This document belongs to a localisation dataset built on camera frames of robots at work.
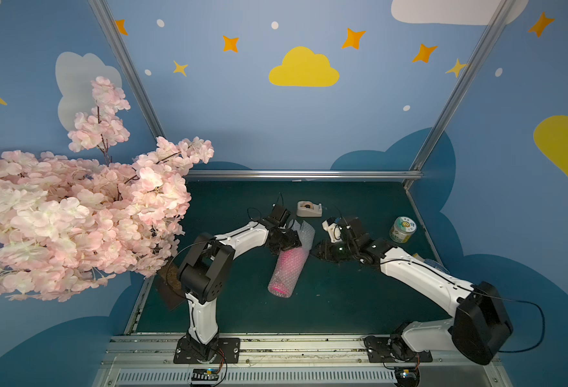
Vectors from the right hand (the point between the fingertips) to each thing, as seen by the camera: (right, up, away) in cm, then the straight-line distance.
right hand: (314, 251), depth 82 cm
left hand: (-5, +1, +12) cm, 13 cm away
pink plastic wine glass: (-10, -7, 0) cm, 12 cm away
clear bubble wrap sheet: (-1, +5, +15) cm, 16 cm away
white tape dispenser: (-1, +14, +26) cm, 29 cm away
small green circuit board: (-35, -36, -9) cm, 51 cm away
